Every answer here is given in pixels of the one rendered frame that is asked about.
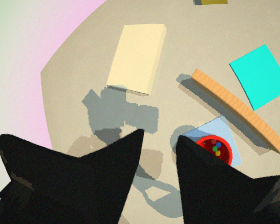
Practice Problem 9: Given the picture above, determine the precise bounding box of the red cup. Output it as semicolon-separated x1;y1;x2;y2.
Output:
196;134;232;166

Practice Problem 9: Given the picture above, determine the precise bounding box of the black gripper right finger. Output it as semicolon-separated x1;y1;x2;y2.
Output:
175;134;280;224

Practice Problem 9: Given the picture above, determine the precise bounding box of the cream flat block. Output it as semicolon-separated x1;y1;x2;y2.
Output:
106;23;166;94

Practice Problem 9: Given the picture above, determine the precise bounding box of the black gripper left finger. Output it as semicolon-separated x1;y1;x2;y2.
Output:
0;129;144;224

